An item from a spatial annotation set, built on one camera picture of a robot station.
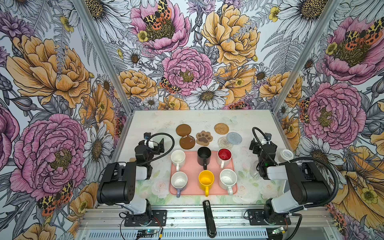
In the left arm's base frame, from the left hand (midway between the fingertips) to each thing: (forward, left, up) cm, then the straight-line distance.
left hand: (156, 142), depth 94 cm
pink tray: (-15, -22, -7) cm, 28 cm away
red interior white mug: (-7, -42, -6) cm, 43 cm away
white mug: (-9, -13, -5) cm, 17 cm away
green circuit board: (-45, -1, -8) cm, 46 cm away
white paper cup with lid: (-10, -78, -1) cm, 78 cm away
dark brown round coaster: (+16, -15, -9) cm, 24 cm away
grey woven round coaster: (+8, -51, -8) cm, 53 cm away
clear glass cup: (-19, -56, -3) cm, 59 cm away
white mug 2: (-21, -42, -6) cm, 47 cm away
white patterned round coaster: (+4, -44, -7) cm, 44 cm away
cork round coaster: (+17, -44, -8) cm, 47 cm away
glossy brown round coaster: (+5, -19, -8) cm, 21 cm away
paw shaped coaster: (+8, -30, -8) cm, 32 cm away
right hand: (-2, -64, 0) cm, 64 cm away
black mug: (-7, -29, -3) cm, 30 cm away
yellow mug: (-22, -30, -7) cm, 38 cm away
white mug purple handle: (-22, -15, -7) cm, 27 cm away
